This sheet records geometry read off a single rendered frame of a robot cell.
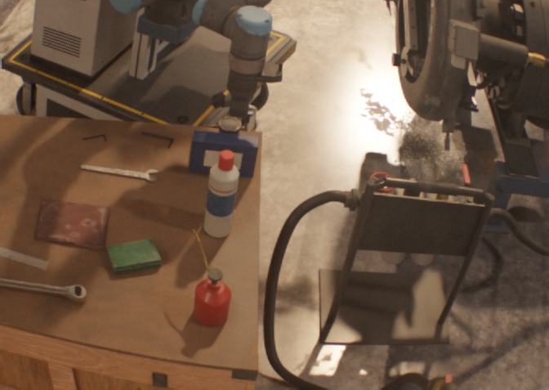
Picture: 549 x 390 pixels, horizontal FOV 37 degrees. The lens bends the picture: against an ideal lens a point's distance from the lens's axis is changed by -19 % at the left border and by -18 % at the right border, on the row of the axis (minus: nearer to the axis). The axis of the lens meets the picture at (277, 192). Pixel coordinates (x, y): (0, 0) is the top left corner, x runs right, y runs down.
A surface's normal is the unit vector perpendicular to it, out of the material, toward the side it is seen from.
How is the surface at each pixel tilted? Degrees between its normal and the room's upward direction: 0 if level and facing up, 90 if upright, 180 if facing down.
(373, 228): 90
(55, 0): 90
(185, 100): 0
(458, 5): 51
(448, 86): 96
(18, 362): 90
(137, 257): 0
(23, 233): 0
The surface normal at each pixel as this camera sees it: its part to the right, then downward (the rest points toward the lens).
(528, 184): 0.00, 0.68
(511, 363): 0.14, -0.73
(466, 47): 0.05, 0.35
